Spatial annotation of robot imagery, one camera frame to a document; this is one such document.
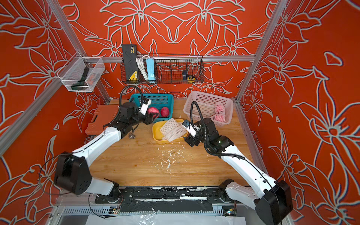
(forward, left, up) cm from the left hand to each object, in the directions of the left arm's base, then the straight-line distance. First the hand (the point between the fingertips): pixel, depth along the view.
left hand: (154, 110), depth 83 cm
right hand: (-11, -20, -3) cm, 23 cm away
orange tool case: (+7, +42, -17) cm, 46 cm away
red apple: (+13, -3, -16) cm, 21 cm away
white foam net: (-1, -9, -13) cm, 16 cm away
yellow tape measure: (+25, -22, +6) cm, 34 cm away
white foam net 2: (-6, -16, -12) cm, 21 cm away
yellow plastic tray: (-6, -1, -18) cm, 19 cm away
